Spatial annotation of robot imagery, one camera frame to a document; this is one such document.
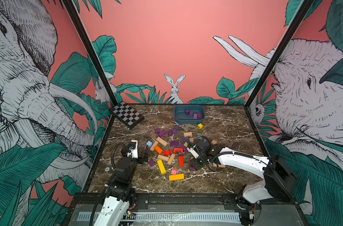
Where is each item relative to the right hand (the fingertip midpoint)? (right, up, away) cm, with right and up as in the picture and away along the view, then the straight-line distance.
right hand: (192, 161), depth 84 cm
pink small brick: (-11, -6, 0) cm, 13 cm away
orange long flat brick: (-10, -9, -2) cm, 13 cm away
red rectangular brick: (-7, -1, +3) cm, 8 cm away
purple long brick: (-4, +11, +15) cm, 19 cm away
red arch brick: (-9, +5, +9) cm, 13 cm away
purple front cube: (-26, -2, +3) cm, 26 cm away
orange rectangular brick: (-22, +6, +9) cm, 25 cm away
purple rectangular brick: (-21, +15, +18) cm, 31 cm away
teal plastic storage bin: (+1, +30, +28) cm, 41 cm away
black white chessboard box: (-48, +28, +27) cm, 62 cm away
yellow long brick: (-19, -4, +2) cm, 20 cm away
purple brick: (+9, +29, +28) cm, 41 cm away
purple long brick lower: (-5, +6, +10) cm, 13 cm away
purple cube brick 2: (-24, +17, +19) cm, 36 cm away
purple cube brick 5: (-15, +15, +18) cm, 28 cm away
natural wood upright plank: (-25, +8, +12) cm, 29 cm away
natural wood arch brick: (0, +15, +17) cm, 23 cm away
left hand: (-31, +12, -5) cm, 33 cm away
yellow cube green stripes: (+8, +20, +20) cm, 30 cm away
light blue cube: (-28, +9, +11) cm, 32 cm away
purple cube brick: (-1, +31, +29) cm, 43 cm away
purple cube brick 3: (-10, +19, +22) cm, 31 cm away
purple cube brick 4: (-11, +17, +18) cm, 27 cm away
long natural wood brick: (-20, +10, +15) cm, 27 cm away
